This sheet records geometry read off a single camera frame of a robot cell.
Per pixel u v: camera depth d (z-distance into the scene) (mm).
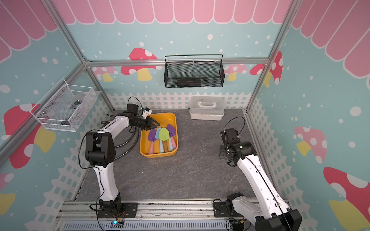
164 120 1130
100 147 557
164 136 1022
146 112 927
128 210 745
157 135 1004
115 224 729
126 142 997
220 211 740
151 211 756
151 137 1022
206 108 1063
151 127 890
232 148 508
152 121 911
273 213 379
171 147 959
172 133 1043
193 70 943
